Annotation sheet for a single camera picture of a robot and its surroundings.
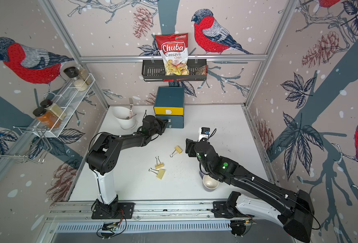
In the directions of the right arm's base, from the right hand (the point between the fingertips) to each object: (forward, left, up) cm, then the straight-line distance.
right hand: (190, 139), depth 75 cm
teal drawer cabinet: (+24, +14, 0) cm, 28 cm away
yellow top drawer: (+22, +14, -3) cm, 26 cm away
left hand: (+22, +12, -8) cm, 27 cm away
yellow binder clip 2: (-10, +17, -22) cm, 29 cm away
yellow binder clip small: (-4, +19, -23) cm, 30 cm away
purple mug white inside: (-14, -11, -22) cm, 28 cm away
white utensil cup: (+28, +49, -12) cm, 58 cm away
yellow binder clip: (+6, +8, -21) cm, 24 cm away
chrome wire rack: (-11, +67, +12) cm, 69 cm away
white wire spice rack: (+17, +68, +9) cm, 71 cm away
